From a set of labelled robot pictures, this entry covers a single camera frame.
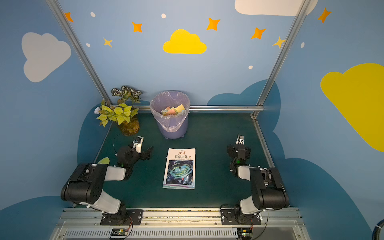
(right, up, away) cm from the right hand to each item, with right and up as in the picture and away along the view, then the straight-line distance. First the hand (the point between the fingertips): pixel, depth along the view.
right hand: (241, 144), depth 94 cm
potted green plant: (-74, +21, -6) cm, 77 cm away
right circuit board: (-6, -41, -22) cm, 47 cm away
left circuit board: (-67, -40, -22) cm, 82 cm away
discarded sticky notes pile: (-45, +22, +10) cm, 51 cm away
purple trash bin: (-41, +6, +13) cm, 44 cm away
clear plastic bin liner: (-52, +28, +3) cm, 60 cm away
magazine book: (-39, -15, -3) cm, 42 cm away
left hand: (-62, +1, 0) cm, 62 cm away
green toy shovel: (-89, -11, +2) cm, 90 cm away
